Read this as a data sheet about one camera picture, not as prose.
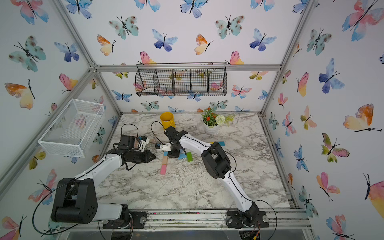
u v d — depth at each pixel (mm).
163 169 913
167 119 1044
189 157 959
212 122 977
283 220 756
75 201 421
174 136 759
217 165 596
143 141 810
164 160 951
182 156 950
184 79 984
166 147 870
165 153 984
